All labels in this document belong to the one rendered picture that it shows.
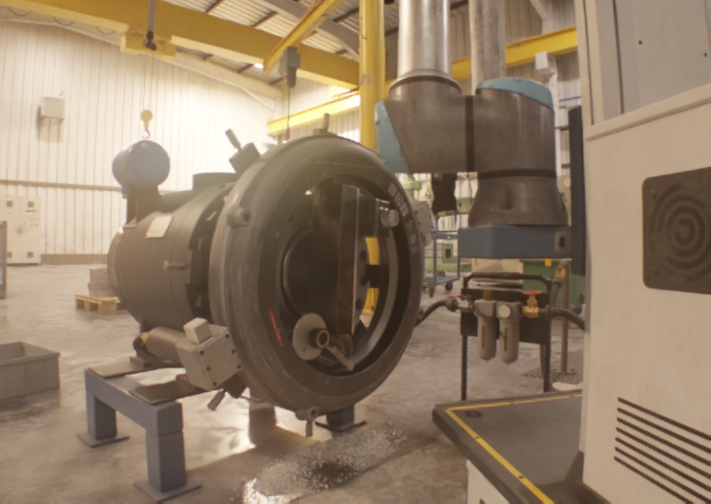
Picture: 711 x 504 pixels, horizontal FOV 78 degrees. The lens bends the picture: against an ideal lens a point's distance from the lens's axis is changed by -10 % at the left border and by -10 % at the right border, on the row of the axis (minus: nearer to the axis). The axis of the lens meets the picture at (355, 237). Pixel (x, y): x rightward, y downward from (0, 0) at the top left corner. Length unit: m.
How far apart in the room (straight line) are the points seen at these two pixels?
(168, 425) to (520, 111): 1.15
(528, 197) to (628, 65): 0.28
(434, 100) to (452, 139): 0.08
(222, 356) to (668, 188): 0.87
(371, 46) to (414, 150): 4.52
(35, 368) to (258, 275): 1.67
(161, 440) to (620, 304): 1.16
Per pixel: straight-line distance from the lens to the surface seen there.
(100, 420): 1.87
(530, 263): 4.53
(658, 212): 0.60
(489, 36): 1.24
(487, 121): 0.90
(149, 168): 1.75
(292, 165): 1.16
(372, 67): 5.32
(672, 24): 1.04
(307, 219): 1.35
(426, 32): 1.03
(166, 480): 1.48
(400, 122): 0.92
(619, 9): 0.96
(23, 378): 2.55
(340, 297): 1.23
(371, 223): 1.25
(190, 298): 1.42
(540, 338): 1.96
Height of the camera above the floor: 0.68
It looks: 1 degrees up
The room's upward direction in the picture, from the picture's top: straight up
